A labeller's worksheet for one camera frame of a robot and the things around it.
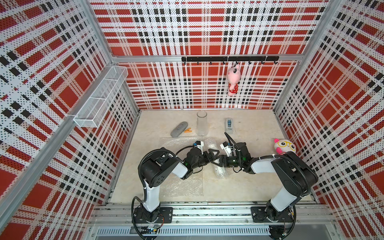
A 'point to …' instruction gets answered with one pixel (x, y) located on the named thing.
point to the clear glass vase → (202, 123)
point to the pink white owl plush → (283, 146)
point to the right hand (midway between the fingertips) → (215, 161)
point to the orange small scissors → (188, 130)
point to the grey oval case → (179, 129)
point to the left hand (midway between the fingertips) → (218, 154)
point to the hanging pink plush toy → (233, 73)
